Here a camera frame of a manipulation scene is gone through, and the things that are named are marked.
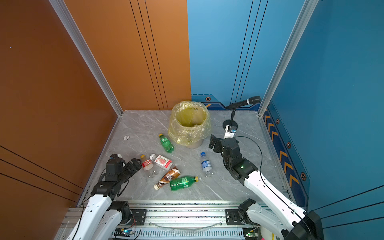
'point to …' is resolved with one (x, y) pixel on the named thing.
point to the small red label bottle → (148, 167)
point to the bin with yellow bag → (189, 123)
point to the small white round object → (126, 137)
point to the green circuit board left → (121, 232)
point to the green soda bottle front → (182, 182)
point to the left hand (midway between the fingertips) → (137, 163)
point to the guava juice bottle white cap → (161, 162)
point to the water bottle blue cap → (206, 166)
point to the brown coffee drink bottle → (173, 174)
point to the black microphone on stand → (250, 100)
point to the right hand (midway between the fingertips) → (217, 136)
